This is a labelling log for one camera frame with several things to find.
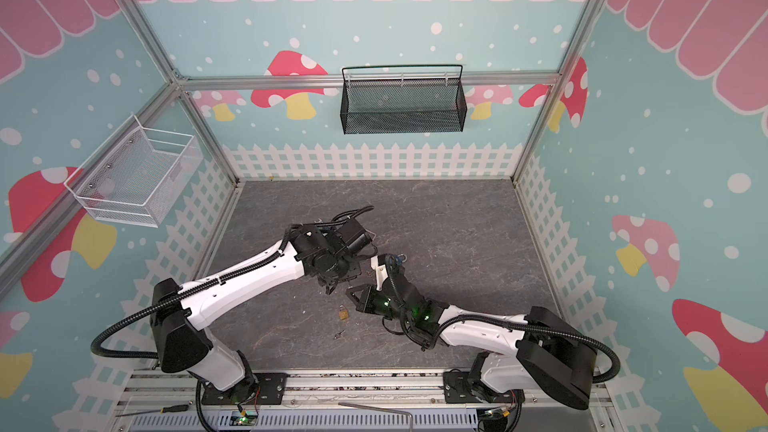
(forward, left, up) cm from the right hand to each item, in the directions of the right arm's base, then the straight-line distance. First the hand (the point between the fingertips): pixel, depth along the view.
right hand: (343, 292), depth 75 cm
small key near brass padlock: (-6, +3, -16) cm, 17 cm away
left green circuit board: (-25, +24, -17) cm, 39 cm away
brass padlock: (+1, +2, -15) cm, 16 cm away
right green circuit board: (-24, -37, -16) cm, 47 cm away
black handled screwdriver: (-24, +43, -14) cm, 51 cm away
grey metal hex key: (-25, -17, -16) cm, 34 cm away
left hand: (+4, -1, 0) cm, 4 cm away
